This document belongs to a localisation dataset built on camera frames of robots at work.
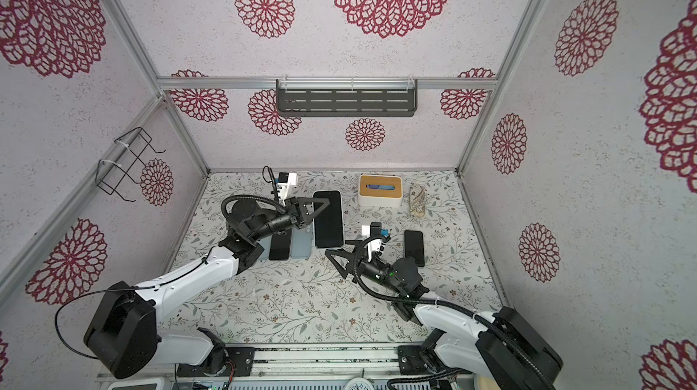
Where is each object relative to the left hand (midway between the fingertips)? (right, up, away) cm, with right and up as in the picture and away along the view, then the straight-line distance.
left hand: (330, 205), depth 67 cm
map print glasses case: (+32, 0, +39) cm, 50 cm away
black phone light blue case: (0, -5, -1) cm, 5 cm away
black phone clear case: (+28, -16, +31) cm, 45 cm away
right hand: (0, -11, 0) cm, 11 cm away
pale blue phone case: (-12, -14, +33) cm, 38 cm away
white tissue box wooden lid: (+18, +6, +43) cm, 47 cm away
